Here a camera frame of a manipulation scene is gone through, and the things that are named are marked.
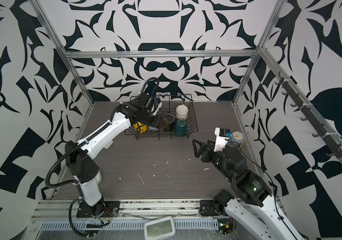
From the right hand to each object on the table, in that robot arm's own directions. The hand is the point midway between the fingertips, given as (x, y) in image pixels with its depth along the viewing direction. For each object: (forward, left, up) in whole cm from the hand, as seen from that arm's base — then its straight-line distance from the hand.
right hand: (199, 141), depth 64 cm
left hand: (+18, +18, -7) cm, 27 cm away
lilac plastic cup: (+23, +25, -23) cm, 41 cm away
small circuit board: (-27, -12, -32) cm, 44 cm away
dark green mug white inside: (+23, +7, -23) cm, 33 cm away
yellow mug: (+24, +30, -24) cm, 46 cm away
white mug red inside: (+34, +5, -21) cm, 41 cm away
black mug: (+24, +13, -21) cm, 34 cm away
